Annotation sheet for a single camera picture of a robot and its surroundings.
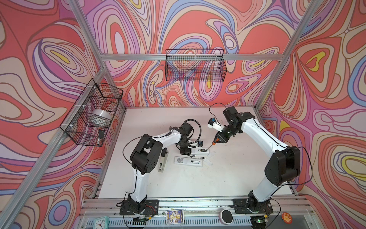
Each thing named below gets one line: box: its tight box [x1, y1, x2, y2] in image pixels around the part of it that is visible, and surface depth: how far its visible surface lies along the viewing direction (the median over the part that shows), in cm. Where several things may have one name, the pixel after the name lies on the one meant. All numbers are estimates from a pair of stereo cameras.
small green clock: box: [92, 216, 110, 229], surface depth 69 cm
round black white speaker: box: [218, 208, 234, 225], surface depth 68 cm
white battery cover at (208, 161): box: [203, 157, 214, 166], surface depth 91 cm
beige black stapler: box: [157, 147, 169, 173], surface depth 88 cm
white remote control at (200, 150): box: [191, 146, 210, 156], surface depth 95 cm
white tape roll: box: [91, 108, 112, 120], surface depth 75 cm
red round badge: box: [281, 211, 294, 225], surface depth 72 cm
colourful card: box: [165, 209, 185, 225], surface depth 71 cm
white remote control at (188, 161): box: [173, 156, 204, 167], surface depth 90 cm
